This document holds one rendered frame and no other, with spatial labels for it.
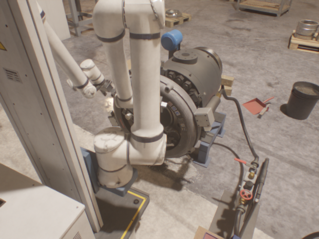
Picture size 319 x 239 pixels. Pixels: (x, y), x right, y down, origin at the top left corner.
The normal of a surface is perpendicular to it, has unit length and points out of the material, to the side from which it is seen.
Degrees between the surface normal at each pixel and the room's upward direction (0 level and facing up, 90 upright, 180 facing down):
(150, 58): 81
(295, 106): 93
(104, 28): 108
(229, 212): 0
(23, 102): 90
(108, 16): 88
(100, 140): 10
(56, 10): 90
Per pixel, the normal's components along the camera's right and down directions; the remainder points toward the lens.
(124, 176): 0.68, 0.11
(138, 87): -0.47, 0.42
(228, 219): 0.00, -0.78
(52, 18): 0.81, 0.36
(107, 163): -0.12, 0.62
